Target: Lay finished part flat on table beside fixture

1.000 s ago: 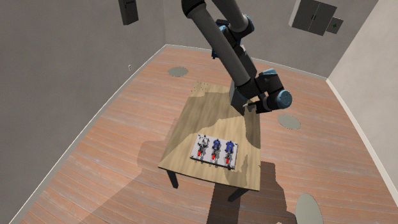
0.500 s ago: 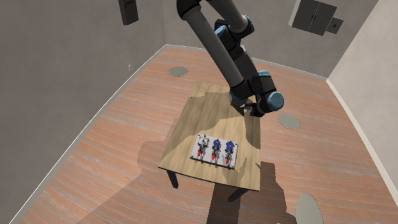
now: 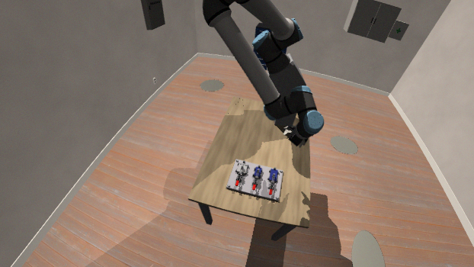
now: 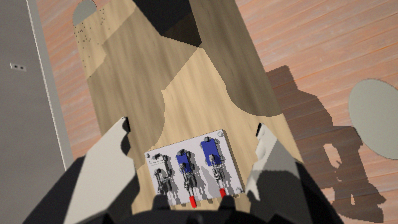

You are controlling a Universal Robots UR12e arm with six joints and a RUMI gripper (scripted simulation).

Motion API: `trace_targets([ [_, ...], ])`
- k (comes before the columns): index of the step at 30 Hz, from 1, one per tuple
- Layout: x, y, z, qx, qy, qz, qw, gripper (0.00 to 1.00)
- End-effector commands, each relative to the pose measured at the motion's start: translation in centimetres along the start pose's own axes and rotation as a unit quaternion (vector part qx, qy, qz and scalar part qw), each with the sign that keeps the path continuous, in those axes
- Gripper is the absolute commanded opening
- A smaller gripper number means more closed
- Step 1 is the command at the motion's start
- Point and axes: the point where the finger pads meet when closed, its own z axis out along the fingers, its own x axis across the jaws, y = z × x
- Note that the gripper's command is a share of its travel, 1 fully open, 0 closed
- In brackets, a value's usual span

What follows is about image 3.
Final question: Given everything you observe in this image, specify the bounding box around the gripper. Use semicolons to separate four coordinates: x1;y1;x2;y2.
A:
283;125;308;148

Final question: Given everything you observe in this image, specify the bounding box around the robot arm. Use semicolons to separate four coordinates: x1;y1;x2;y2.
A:
203;0;324;140

